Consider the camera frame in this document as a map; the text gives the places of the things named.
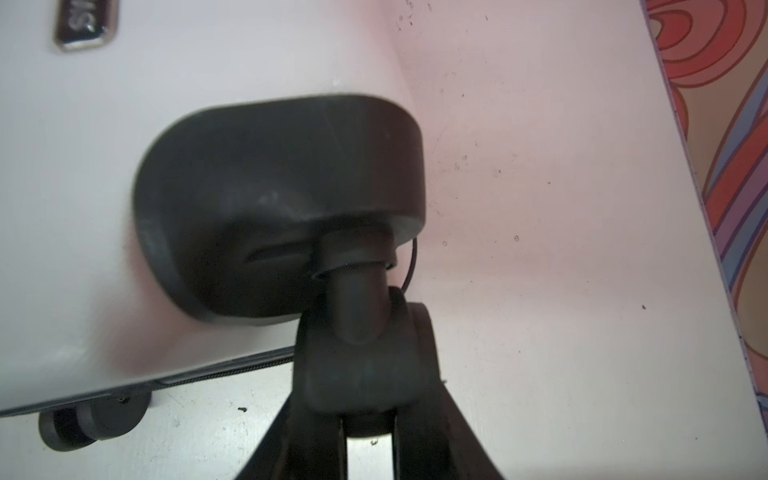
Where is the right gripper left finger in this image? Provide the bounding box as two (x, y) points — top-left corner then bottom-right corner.
(236, 395), (348, 480)

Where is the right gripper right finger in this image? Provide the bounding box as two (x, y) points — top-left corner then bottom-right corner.
(392, 384), (503, 479)

